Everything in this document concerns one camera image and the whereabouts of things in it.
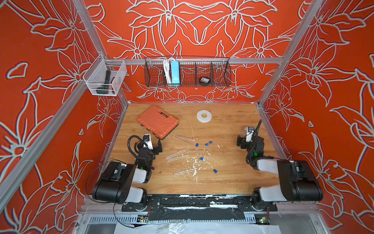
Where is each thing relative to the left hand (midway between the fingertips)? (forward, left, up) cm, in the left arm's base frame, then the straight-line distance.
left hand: (151, 138), depth 89 cm
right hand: (+8, -59, -1) cm, 60 cm away
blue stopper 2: (+3, -36, -8) cm, 37 cm away
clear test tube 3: (-8, -15, -8) cm, 19 cm away
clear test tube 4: (-16, -22, -8) cm, 28 cm away
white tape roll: (+27, -34, -7) cm, 44 cm away
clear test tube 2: (-5, -15, -8) cm, 18 cm away
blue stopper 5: (-15, -40, -8) cm, 43 cm away
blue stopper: (+2, -29, -8) cm, 30 cm away
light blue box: (+33, -13, +26) cm, 44 cm away
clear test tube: (+8, -20, -9) cm, 23 cm away
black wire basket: (+46, -42, +22) cm, 66 cm away
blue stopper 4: (-7, -32, -9) cm, 34 cm away
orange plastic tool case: (+16, 0, -2) cm, 16 cm away
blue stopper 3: (+4, -38, -7) cm, 39 cm away
